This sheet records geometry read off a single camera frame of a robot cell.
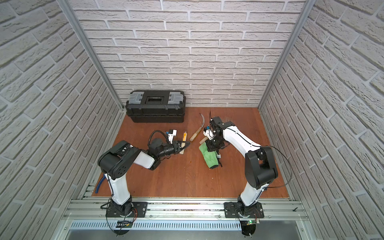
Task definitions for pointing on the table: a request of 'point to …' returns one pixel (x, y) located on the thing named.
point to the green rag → (211, 158)
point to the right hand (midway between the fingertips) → (212, 149)
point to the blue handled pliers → (97, 188)
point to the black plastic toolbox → (156, 106)
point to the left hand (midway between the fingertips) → (191, 144)
